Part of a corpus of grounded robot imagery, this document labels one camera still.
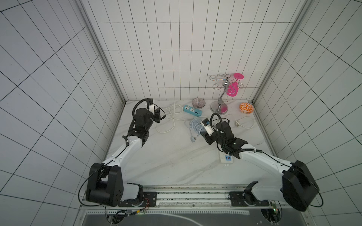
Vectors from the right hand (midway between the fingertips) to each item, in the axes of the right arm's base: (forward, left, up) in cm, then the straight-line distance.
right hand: (204, 126), depth 85 cm
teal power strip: (+23, +8, -13) cm, 28 cm away
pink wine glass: (+41, -25, -4) cm, 48 cm away
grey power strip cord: (+3, +10, -3) cm, 11 cm away
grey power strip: (-1, +4, +2) cm, 4 cm away
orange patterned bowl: (+30, -37, -15) cm, 50 cm away
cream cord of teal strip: (+11, +27, -14) cm, 33 cm away
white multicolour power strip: (-14, -14, -14) cm, 24 cm away
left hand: (+6, +30, +7) cm, 32 cm away
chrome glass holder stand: (+29, -15, -15) cm, 36 cm away
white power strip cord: (+14, -27, -14) cm, 33 cm away
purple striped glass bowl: (+33, +3, -14) cm, 36 cm away
